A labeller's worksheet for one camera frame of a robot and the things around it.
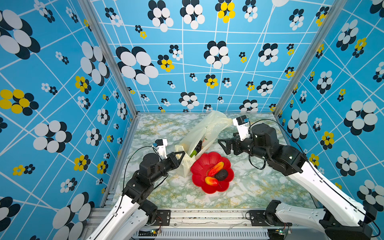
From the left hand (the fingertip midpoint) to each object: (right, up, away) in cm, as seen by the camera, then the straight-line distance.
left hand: (186, 152), depth 68 cm
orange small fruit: (+13, -14, +17) cm, 26 cm away
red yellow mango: (+13, -18, +14) cm, 26 cm away
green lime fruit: (+4, -1, +7) cm, 8 cm away
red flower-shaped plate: (+7, -13, +21) cm, 26 cm away
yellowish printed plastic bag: (+10, +10, +13) cm, 19 cm away
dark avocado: (+19, -15, +15) cm, 28 cm away
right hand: (+18, +7, -3) cm, 20 cm away
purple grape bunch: (+6, +1, +11) cm, 12 cm away
